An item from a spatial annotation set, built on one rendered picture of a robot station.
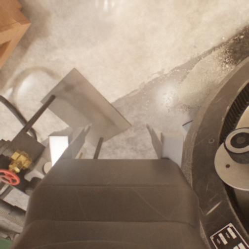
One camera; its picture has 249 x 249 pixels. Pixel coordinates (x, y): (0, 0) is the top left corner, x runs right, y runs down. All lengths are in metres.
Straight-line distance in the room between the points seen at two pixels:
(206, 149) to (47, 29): 0.76
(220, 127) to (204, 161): 0.08
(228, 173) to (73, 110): 0.82
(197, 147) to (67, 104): 0.75
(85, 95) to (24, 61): 0.32
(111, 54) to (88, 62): 0.11
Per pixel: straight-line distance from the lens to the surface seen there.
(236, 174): 0.32
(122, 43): 0.79
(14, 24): 0.78
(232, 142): 0.30
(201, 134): 0.41
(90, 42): 0.82
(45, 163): 0.65
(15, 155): 0.66
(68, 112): 1.02
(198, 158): 0.37
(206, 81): 0.87
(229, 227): 0.30
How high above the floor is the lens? 0.77
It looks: 51 degrees down
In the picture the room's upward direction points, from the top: 169 degrees counter-clockwise
